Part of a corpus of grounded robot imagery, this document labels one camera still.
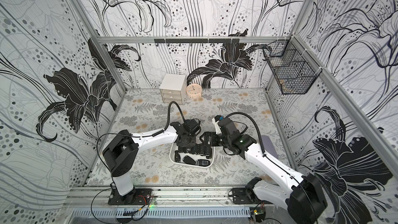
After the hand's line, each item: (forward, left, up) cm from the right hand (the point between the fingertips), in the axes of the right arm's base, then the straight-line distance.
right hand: (208, 136), depth 79 cm
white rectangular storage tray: (-4, +9, -10) cm, 14 cm away
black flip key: (-4, 0, -10) cm, 11 cm away
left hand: (+1, +10, -11) cm, 15 cm away
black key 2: (-8, +12, -12) cm, 18 cm away
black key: (-3, +4, -10) cm, 11 cm away
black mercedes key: (-7, +17, -11) cm, 22 cm away
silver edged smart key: (-10, +3, -11) cm, 15 cm away
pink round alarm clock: (+43, +11, -10) cm, 45 cm away
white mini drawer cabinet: (+35, +23, +1) cm, 42 cm away
